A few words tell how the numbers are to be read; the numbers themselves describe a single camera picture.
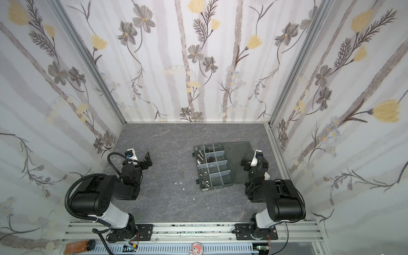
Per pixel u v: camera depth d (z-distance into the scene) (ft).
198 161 3.13
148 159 2.82
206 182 2.92
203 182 2.90
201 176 3.04
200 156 3.31
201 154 3.32
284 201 1.50
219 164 3.06
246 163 2.66
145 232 2.41
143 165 2.70
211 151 3.39
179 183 2.97
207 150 3.42
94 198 1.49
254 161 2.58
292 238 2.41
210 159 3.23
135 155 2.61
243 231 2.41
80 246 2.21
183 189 2.90
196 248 2.21
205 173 3.05
